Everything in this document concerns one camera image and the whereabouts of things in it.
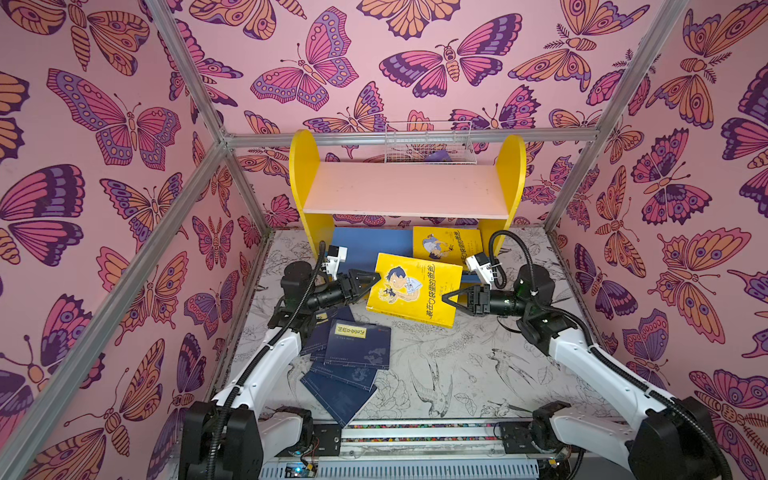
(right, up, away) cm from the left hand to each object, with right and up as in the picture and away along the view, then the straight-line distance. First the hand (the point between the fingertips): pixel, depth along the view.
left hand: (379, 281), depth 71 cm
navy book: (-7, -27, +10) cm, 29 cm away
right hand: (+15, -3, -4) cm, 16 cm away
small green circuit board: (-19, -46, +1) cm, 50 cm away
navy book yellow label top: (-7, -20, +16) cm, 27 cm away
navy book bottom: (-11, -32, +8) cm, 35 cm away
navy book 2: (-18, -15, +17) cm, 29 cm away
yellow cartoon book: (+20, +9, +17) cm, 28 cm away
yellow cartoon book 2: (+8, -2, -1) cm, 9 cm away
